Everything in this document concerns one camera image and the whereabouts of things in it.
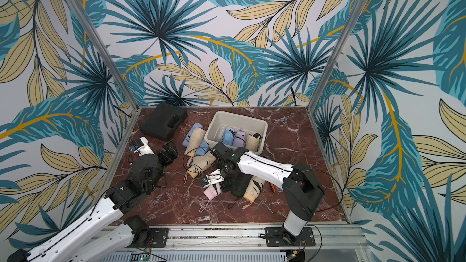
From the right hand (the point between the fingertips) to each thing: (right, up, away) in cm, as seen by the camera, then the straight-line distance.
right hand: (220, 176), depth 84 cm
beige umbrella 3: (-11, +4, +6) cm, 13 cm away
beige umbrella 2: (+17, +14, +13) cm, 26 cm away
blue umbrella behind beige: (-10, +11, +13) cm, 20 cm away
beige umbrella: (-13, +18, +14) cm, 27 cm away
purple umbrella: (+10, +16, +16) cm, 24 cm away
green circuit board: (-29, -29, -13) cm, 43 cm away
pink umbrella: (-4, -8, -1) cm, 9 cm away
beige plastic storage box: (-1, +26, +17) cm, 31 cm away
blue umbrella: (+3, +17, +17) cm, 24 cm away
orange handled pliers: (+25, -6, +2) cm, 26 cm away
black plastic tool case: (-34, +26, +20) cm, 47 cm away
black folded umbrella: (+8, -10, -1) cm, 13 cm away
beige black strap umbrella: (+16, -6, 0) cm, 17 cm away
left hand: (-20, +14, -10) cm, 26 cm away
